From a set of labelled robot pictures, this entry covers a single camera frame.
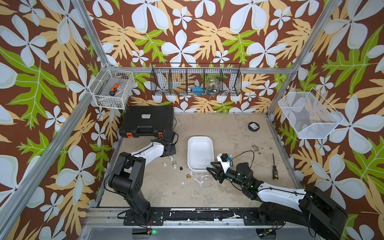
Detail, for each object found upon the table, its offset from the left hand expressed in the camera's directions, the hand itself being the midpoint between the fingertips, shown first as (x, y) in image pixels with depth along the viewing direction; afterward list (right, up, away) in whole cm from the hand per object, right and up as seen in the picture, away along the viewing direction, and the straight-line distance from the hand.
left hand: (170, 148), depth 96 cm
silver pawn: (+3, -9, -5) cm, 11 cm away
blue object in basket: (+18, +38, 0) cm, 42 cm away
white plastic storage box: (+19, -3, -1) cm, 19 cm away
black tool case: (-20, +19, +12) cm, 30 cm away
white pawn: (-3, -9, -5) cm, 11 cm away
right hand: (+23, -7, -17) cm, 29 cm away
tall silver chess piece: (+1, -6, -3) cm, 7 cm away
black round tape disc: (+60, +15, +15) cm, 64 cm away
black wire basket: (+32, +46, +3) cm, 56 cm away
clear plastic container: (+27, +41, -2) cm, 50 cm away
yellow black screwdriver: (+64, -13, -8) cm, 66 cm away
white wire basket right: (+80, +20, -14) cm, 83 cm away
